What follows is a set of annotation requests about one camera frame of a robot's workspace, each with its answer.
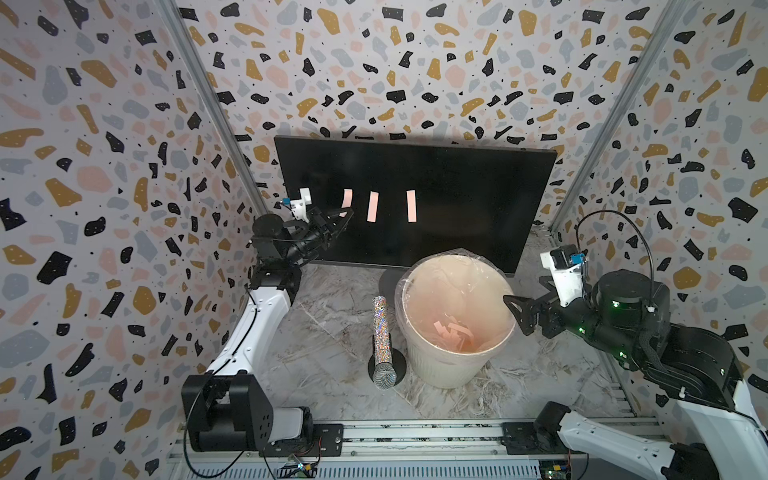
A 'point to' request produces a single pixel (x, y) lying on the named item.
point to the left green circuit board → (297, 471)
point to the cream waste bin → (442, 370)
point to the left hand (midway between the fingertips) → (355, 213)
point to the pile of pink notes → (454, 334)
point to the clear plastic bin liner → (453, 302)
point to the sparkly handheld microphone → (384, 373)
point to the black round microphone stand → (399, 362)
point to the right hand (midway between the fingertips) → (523, 289)
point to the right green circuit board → (553, 469)
